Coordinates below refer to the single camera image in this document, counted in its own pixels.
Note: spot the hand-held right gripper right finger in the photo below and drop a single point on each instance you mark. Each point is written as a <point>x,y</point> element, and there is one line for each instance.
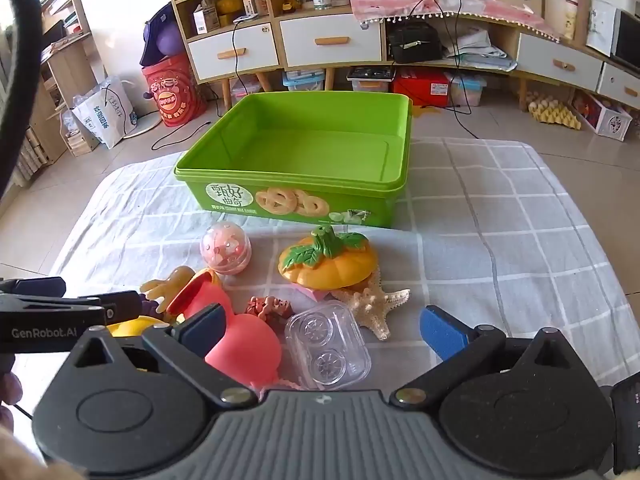
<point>442,334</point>

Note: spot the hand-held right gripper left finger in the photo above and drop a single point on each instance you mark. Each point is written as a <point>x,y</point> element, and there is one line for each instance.
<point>206,329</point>

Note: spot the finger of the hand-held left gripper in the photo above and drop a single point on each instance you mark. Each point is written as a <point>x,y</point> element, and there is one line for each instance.
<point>130,305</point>
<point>35,286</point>

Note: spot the purple grape toy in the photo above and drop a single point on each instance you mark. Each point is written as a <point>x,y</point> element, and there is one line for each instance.
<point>150,305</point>

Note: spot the yellow plastic toy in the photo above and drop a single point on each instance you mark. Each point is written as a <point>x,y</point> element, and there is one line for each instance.
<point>131,325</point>

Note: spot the pink and red plastic toy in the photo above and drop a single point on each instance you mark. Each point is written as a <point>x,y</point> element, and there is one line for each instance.
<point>245,345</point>

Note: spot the small red-brown figurine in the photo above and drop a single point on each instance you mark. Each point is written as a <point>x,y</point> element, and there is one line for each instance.
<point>267,307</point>

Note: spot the beige starfish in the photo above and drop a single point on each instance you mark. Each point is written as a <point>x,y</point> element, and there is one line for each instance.
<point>372,306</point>

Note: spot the pink clear capsule ball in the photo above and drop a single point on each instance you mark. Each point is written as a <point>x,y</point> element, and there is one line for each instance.
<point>225,249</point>

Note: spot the clear plastic lens case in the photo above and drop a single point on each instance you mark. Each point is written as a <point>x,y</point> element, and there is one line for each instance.
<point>325,346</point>

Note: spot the orange pumpkin toy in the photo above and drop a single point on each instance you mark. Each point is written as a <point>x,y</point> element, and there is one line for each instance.
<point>340,266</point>

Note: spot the green plastic cookie box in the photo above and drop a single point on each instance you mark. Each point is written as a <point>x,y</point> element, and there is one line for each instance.
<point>300,150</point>

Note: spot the person's left hand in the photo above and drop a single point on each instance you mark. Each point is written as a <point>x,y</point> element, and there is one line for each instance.
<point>9,395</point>

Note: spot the tan rubber hand toy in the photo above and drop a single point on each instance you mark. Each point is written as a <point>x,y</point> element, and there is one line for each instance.
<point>175,280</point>

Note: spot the grey checked tablecloth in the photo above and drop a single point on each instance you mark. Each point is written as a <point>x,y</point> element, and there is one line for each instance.
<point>500,240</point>

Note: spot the pink rectangular block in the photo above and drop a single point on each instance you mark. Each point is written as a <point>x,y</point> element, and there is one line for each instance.
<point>315,294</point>

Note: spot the white paper bag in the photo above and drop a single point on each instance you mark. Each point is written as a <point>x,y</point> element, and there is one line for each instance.
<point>102,115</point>

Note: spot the wooden side shelf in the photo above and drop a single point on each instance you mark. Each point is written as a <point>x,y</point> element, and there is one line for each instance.
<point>65,70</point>

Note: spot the red cardboard box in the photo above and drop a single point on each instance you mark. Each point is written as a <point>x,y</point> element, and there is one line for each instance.
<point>420,87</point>

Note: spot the egg carton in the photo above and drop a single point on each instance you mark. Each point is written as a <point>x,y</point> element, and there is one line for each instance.
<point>552,110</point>

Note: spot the clear storage box black lid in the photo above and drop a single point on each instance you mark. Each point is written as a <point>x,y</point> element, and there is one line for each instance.
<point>370,80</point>

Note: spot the clear storage box blue lid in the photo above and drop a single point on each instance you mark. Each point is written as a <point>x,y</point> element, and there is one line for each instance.
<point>302,82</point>

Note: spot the purple plush toy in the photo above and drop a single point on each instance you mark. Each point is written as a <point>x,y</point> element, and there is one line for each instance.
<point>165,35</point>

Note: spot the white patterned box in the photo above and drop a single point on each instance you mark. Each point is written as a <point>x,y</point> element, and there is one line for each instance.
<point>612,120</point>

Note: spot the folded cloths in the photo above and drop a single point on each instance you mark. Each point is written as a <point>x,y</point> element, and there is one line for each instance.
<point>480,50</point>

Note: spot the black bag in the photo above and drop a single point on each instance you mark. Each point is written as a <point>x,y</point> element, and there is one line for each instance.
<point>415,42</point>

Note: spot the small white carton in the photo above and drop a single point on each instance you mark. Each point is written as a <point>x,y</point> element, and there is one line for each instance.
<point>205,19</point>

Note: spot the yellow container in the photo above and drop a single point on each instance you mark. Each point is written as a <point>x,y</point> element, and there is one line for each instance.
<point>229,10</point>

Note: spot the pink tasselled cloth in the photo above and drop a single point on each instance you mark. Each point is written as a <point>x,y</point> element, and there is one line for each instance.
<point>390,5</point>

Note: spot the wooden cabinet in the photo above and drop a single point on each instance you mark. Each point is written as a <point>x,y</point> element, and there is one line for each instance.
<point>305,5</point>

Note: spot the black microwave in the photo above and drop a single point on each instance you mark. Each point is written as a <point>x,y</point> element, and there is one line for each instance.
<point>627,40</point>

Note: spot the cream bottle red cap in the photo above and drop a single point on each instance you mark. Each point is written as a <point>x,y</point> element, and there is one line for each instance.
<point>571,5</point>

